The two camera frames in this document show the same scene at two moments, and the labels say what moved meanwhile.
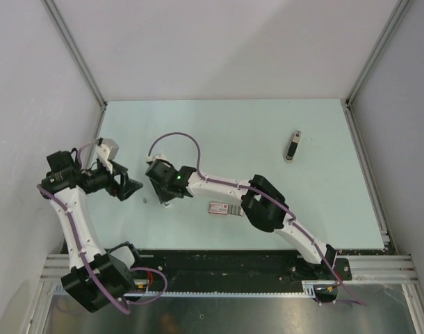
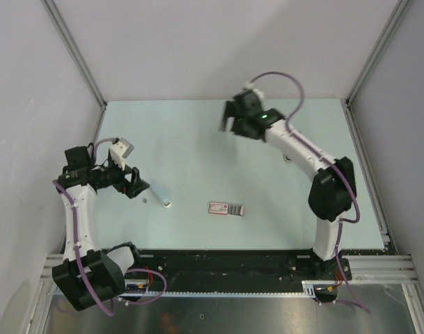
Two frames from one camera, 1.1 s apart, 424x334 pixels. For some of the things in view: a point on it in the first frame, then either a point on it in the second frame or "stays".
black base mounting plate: [214, 269] stays
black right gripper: [162, 197] to [230, 111]
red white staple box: [226, 209] stays
